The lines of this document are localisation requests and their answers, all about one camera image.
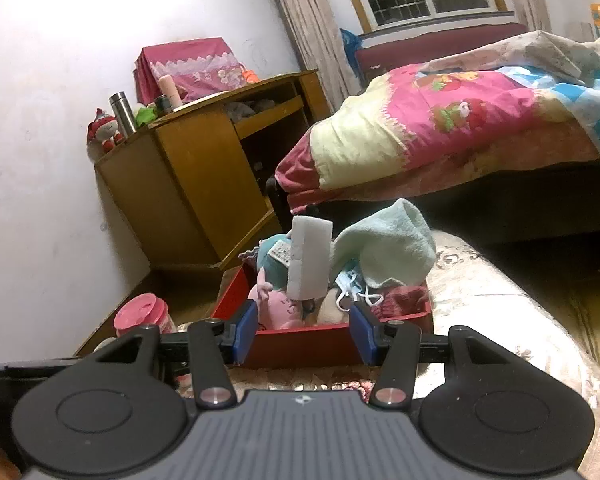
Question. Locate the blue bag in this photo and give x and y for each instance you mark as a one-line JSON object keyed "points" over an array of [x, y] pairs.
{"points": [[351, 50]]}

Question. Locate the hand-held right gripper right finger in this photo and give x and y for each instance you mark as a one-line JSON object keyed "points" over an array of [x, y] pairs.
{"points": [[362, 335]]}

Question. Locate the yellow toy box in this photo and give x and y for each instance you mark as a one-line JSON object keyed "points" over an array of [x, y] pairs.
{"points": [[598, 17]]}

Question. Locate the pink floral bed sheet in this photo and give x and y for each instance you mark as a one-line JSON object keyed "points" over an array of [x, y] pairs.
{"points": [[480, 165]]}

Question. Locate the wooden cabinet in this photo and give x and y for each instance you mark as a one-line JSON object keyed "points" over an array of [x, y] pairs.
{"points": [[190, 185]]}

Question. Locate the red cardboard box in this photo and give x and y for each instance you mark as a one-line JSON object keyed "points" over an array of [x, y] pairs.
{"points": [[300, 347]]}

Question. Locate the pink lace cloth cover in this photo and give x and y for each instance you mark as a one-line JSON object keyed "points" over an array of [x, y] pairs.
{"points": [[195, 60]]}

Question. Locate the dark wooden bed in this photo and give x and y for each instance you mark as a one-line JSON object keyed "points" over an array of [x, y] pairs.
{"points": [[505, 205]]}

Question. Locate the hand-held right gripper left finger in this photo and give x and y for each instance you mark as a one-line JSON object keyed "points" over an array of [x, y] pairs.
{"points": [[245, 332]]}

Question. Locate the light green towel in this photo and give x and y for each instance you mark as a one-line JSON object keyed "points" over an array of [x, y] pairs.
{"points": [[385, 250]]}

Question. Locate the small orange toy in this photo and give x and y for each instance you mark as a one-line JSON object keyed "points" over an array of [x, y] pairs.
{"points": [[251, 76]]}

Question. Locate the red white snowman doll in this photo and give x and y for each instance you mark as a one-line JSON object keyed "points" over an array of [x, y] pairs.
{"points": [[105, 127]]}

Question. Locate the grey cloth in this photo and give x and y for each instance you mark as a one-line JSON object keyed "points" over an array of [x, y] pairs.
{"points": [[247, 109]]}

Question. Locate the pink bottle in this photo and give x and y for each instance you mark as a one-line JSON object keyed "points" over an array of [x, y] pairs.
{"points": [[171, 91]]}

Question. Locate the green plush toy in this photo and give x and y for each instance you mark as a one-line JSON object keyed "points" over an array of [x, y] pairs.
{"points": [[145, 116]]}

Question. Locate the white sponge block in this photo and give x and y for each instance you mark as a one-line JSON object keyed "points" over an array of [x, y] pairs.
{"points": [[307, 260]]}

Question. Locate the blue face mask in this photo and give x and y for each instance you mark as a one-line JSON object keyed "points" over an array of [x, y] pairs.
{"points": [[350, 280]]}

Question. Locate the white blue patterned quilt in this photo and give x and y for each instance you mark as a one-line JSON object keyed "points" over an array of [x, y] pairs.
{"points": [[595, 110]]}

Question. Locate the dark pink knitted hat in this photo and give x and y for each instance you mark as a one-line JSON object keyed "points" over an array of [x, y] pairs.
{"points": [[405, 300]]}

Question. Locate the pink pig plush toy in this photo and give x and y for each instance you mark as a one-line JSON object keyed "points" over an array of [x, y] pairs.
{"points": [[277, 307]]}

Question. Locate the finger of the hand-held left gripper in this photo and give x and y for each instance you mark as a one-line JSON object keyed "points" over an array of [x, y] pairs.
{"points": [[30, 366]]}

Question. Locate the dark small cup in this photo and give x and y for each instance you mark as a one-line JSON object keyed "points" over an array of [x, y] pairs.
{"points": [[162, 105]]}

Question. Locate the pink lidded drink cup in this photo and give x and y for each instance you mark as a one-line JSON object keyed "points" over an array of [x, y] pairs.
{"points": [[140, 310]]}

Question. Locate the dark pink blanket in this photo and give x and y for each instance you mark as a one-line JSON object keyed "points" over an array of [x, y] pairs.
{"points": [[300, 170]]}

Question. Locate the pink cartoon printed quilt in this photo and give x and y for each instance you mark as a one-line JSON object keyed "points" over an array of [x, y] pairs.
{"points": [[430, 110]]}

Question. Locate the steel thermos bottle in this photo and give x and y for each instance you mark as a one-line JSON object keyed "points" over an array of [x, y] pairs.
{"points": [[123, 112]]}

